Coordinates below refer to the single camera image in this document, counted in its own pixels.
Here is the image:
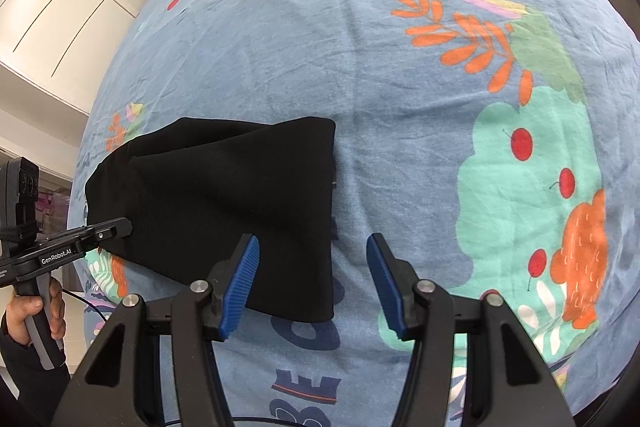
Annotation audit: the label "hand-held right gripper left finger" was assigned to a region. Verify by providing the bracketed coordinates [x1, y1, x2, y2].
[50, 233, 261, 427]

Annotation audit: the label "blue printed bed sheet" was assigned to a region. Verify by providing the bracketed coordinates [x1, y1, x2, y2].
[67, 0, 640, 427]

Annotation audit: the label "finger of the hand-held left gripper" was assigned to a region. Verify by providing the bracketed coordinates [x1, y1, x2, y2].
[75, 217, 135, 254]

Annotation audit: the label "black pants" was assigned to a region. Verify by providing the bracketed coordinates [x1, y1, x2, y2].
[84, 116, 337, 323]

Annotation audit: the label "black cable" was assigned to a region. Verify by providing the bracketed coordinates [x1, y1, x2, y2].
[61, 288, 112, 325]

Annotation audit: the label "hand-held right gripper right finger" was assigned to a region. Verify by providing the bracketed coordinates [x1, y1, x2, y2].
[366, 233, 578, 427]

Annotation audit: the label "white wardrobe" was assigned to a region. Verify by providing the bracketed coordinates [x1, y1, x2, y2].
[0, 0, 172, 118]

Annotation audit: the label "person's left hand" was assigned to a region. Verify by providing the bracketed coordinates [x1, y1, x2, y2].
[1, 287, 67, 349]

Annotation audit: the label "person's left forearm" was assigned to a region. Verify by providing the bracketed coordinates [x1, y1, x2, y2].
[0, 312, 74, 427]

